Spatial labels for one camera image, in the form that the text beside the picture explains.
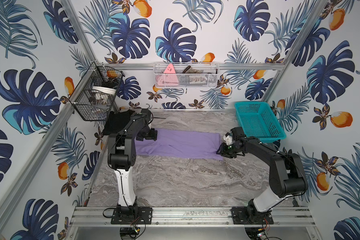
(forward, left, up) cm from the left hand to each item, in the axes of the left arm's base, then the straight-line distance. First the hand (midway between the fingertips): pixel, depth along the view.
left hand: (148, 136), depth 98 cm
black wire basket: (+13, +34, +19) cm, 42 cm away
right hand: (-7, -46, -1) cm, 47 cm away
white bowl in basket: (+7, +21, +30) cm, 37 cm away
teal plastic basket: (+27, -79, -6) cm, 84 cm away
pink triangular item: (+24, -12, +28) cm, 39 cm away
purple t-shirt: (+2, -22, -8) cm, 23 cm away
